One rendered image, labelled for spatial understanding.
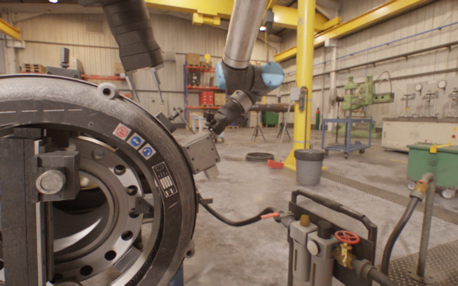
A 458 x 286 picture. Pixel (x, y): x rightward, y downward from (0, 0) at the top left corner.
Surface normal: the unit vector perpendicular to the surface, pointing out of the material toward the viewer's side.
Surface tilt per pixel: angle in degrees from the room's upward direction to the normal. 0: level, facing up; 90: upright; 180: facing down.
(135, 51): 110
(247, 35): 134
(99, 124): 90
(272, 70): 79
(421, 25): 90
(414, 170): 90
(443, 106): 90
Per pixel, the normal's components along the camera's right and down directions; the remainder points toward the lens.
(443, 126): -0.99, 0.02
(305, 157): -0.52, 0.14
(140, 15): 0.82, 0.14
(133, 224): 0.43, 0.11
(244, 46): 0.22, 0.77
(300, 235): -0.90, 0.05
